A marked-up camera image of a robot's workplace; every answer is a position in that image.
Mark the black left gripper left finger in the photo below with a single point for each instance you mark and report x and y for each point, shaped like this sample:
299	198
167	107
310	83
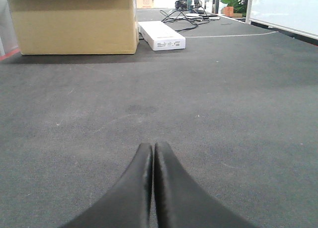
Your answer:
129	193

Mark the green plant in orange pot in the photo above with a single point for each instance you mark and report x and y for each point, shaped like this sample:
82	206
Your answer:
236	0

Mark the small brown cardboard box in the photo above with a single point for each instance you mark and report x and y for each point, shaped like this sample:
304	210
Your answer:
146	3

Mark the white panel with frame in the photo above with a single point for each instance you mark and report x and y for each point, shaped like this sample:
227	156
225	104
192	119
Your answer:
285	7

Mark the flat white carton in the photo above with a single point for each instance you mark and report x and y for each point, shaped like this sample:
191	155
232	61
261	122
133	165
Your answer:
161	35

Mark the large brown cardboard box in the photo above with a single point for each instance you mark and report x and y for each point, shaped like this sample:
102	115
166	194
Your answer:
74	26

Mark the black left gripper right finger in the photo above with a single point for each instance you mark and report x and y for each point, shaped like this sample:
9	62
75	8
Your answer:
179	195

